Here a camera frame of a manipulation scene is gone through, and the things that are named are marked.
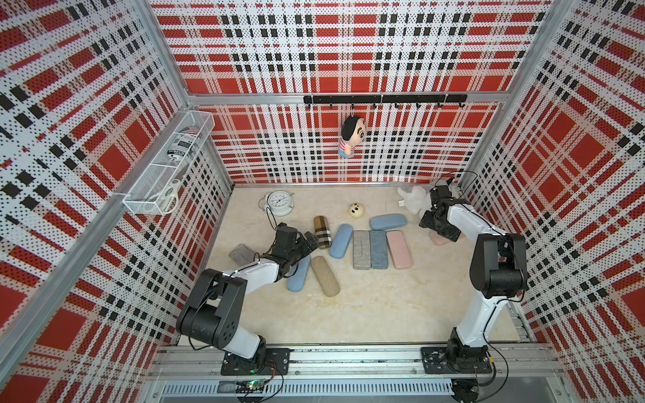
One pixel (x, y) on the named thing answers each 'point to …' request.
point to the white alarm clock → (278, 202)
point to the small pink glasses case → (437, 238)
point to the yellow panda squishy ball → (356, 211)
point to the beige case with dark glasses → (322, 232)
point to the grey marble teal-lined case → (242, 255)
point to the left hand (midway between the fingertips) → (314, 242)
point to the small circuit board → (250, 386)
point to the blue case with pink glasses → (388, 221)
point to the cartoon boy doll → (353, 132)
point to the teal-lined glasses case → (361, 250)
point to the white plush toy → (416, 199)
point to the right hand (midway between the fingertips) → (441, 227)
